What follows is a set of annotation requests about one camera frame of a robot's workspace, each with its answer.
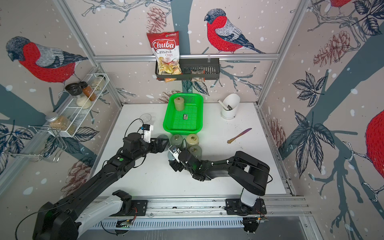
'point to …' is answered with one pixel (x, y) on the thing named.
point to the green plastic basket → (189, 121)
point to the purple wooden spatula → (244, 132)
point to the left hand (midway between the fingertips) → (165, 137)
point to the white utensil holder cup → (233, 101)
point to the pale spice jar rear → (98, 83)
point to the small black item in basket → (185, 116)
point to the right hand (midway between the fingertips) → (175, 154)
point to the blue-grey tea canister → (170, 156)
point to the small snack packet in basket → (198, 72)
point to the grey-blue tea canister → (163, 136)
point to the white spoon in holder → (228, 107)
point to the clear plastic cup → (145, 117)
